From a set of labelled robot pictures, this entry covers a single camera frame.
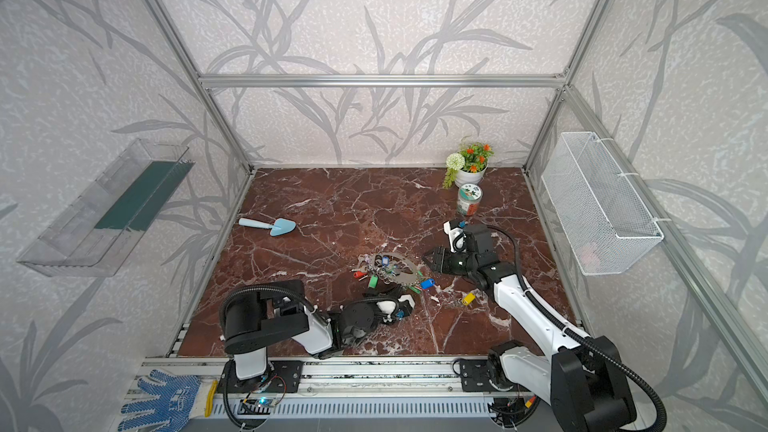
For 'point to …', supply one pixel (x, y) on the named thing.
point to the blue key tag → (426, 284)
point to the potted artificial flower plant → (467, 166)
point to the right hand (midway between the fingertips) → (430, 248)
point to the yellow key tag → (467, 300)
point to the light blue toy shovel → (280, 227)
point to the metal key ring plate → (395, 267)
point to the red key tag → (359, 274)
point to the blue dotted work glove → (178, 400)
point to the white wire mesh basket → (606, 223)
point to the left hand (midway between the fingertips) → (402, 277)
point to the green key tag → (374, 281)
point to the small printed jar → (469, 197)
